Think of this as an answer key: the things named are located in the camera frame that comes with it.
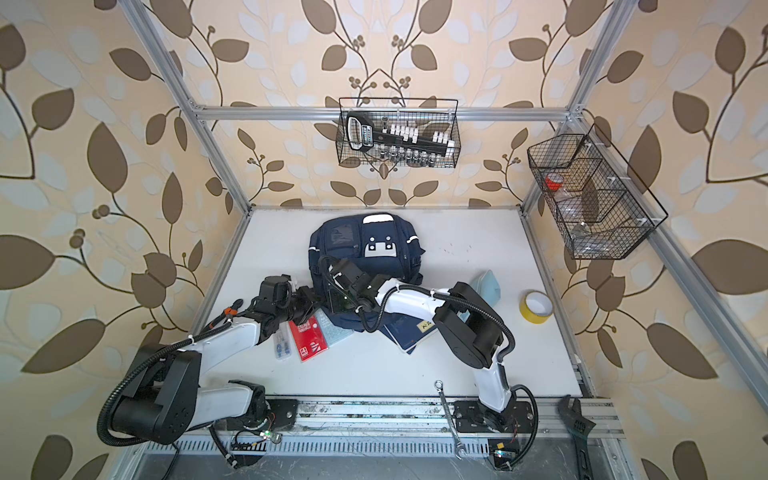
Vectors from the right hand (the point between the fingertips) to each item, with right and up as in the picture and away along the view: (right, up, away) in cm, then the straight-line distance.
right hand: (329, 303), depth 87 cm
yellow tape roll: (+59, -4, +1) cm, 59 cm away
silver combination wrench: (+35, -31, -17) cm, 50 cm away
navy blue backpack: (+16, +17, +17) cm, 29 cm away
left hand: (-2, +2, +1) cm, 4 cm away
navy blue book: (+23, -8, +1) cm, 24 cm away
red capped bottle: (+67, +36, +1) cm, 76 cm away
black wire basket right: (+72, +28, -12) cm, 78 cm away
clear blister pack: (-13, -12, -1) cm, 18 cm away
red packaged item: (-7, -12, +4) cm, 14 cm away
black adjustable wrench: (+65, -27, -15) cm, 72 cm away
